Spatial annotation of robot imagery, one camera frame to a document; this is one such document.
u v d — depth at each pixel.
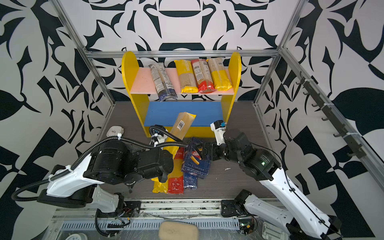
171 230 0.66
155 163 0.32
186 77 0.71
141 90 0.70
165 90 0.66
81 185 0.35
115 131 0.99
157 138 0.42
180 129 0.57
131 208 0.74
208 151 0.56
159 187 0.79
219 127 0.55
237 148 0.46
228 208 0.74
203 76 0.71
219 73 0.74
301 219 0.40
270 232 0.67
